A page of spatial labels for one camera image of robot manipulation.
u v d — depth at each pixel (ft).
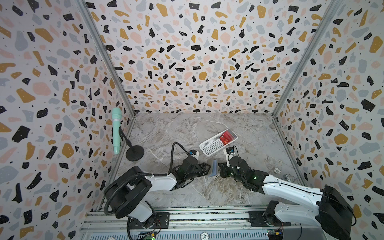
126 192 1.43
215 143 3.40
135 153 3.20
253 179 1.98
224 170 2.36
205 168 2.58
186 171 2.21
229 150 2.39
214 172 2.80
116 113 2.47
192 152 2.67
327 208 1.37
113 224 2.43
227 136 3.39
